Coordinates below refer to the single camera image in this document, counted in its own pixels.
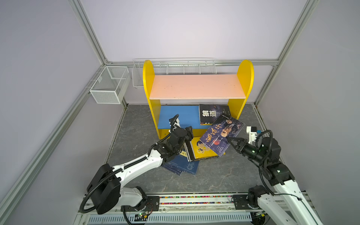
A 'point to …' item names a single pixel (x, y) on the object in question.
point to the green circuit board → (140, 217)
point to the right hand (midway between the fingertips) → (228, 140)
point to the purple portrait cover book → (215, 137)
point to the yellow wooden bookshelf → (198, 100)
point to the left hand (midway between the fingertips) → (189, 130)
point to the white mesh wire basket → (110, 86)
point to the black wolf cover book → (209, 114)
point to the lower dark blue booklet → (173, 168)
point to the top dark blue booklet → (181, 162)
